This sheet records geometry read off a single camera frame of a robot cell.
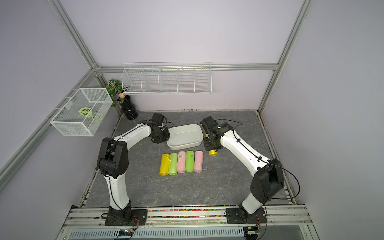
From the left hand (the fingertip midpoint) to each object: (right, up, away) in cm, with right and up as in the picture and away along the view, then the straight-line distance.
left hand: (169, 139), depth 96 cm
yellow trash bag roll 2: (-2, -15, -7) cm, 16 cm away
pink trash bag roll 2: (+19, -12, -5) cm, 23 cm away
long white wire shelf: (-2, +41, +4) cm, 41 cm away
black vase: (-33, +22, +15) cm, 43 cm away
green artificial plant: (-36, +33, +1) cm, 49 cm away
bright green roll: (+14, -13, -6) cm, 20 cm away
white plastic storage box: (+9, +1, +10) cm, 14 cm away
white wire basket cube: (-43, +14, -19) cm, 49 cm away
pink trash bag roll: (+9, -13, -7) cm, 17 cm away
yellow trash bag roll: (+27, -6, -18) cm, 33 cm away
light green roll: (+4, -15, -7) cm, 17 cm away
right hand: (+26, -2, -13) cm, 29 cm away
